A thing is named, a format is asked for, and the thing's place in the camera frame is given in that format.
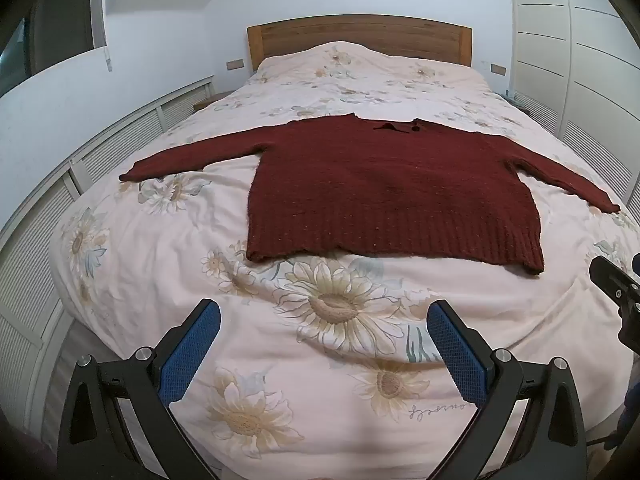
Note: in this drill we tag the white louvered cabinet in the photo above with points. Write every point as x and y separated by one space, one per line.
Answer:
40 240

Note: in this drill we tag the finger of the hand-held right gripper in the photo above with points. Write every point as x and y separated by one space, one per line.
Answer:
612 282

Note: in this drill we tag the floral pink bedspread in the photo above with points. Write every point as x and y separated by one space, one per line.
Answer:
325 385

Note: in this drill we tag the wooden headboard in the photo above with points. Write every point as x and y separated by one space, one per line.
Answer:
360 35

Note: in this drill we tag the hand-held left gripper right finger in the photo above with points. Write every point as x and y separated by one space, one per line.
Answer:
457 355

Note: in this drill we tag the dark red knit sweater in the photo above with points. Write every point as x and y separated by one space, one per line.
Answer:
375 185

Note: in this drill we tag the wall switch plate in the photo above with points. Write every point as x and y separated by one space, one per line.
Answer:
497 69
235 64

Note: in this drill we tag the white wardrobe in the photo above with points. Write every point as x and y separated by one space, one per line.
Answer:
575 50

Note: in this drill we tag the wooden nightstand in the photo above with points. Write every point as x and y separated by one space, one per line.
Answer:
212 100

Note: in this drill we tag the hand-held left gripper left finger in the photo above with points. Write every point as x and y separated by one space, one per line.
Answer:
192 350

